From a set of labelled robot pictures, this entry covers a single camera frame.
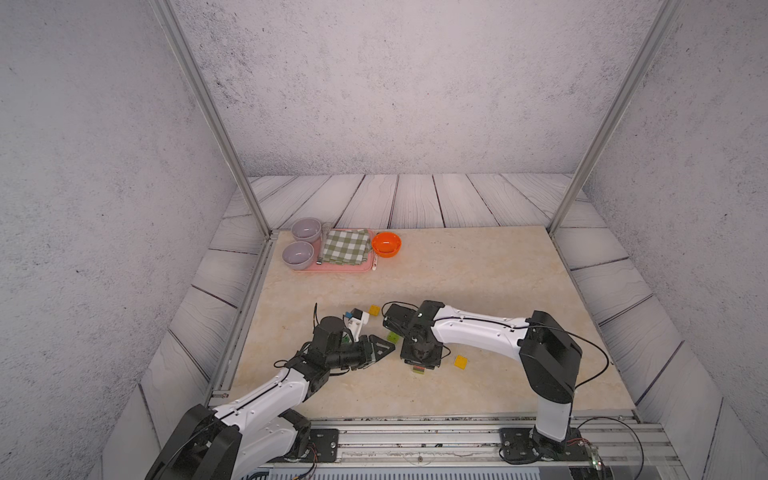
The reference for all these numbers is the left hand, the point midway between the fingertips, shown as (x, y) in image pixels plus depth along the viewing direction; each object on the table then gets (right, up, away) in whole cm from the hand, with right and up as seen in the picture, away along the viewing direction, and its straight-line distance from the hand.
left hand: (394, 353), depth 77 cm
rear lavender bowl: (-34, +35, +41) cm, 64 cm away
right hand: (+5, -6, +5) cm, 10 cm away
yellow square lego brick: (+19, -6, +10) cm, 22 cm away
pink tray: (-27, +21, +34) cm, 48 cm away
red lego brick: (+7, -6, +6) cm, 11 cm away
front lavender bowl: (-35, +25, +33) cm, 54 cm away
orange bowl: (-3, +29, +36) cm, 46 cm away
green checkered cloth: (-18, +28, +38) cm, 50 cm away
